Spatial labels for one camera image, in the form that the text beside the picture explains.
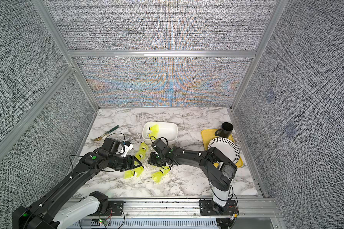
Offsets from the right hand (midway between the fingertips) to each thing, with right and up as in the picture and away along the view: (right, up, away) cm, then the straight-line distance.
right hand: (147, 159), depth 84 cm
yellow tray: (+41, +12, +19) cm, 47 cm away
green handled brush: (-36, +11, +16) cm, 41 cm away
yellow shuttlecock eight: (-10, -8, -3) cm, 13 cm away
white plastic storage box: (+12, +15, +19) cm, 27 cm away
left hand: (-2, 0, -10) cm, 10 cm away
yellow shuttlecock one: (+2, +18, +19) cm, 26 cm away
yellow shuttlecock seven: (+6, -10, -1) cm, 12 cm away
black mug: (+51, +16, +11) cm, 54 cm away
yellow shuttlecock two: (+2, +13, +18) cm, 22 cm away
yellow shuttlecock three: (-5, +6, +12) cm, 15 cm away
